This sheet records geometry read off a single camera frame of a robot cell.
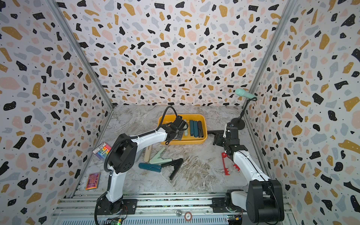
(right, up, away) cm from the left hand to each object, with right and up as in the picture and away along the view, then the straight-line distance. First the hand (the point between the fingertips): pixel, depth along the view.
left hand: (181, 131), depth 96 cm
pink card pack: (-50, -27, -16) cm, 59 cm away
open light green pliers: (-16, -18, -7) cm, 25 cm away
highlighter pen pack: (-52, -13, -4) cm, 54 cm away
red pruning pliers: (+28, -15, -4) cm, 32 cm away
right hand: (+26, -2, -8) cm, 27 cm away
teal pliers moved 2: (+10, +2, +9) cm, 13 cm away
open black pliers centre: (-2, -19, -9) cm, 21 cm away
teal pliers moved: (+7, +5, +10) cm, 13 cm away
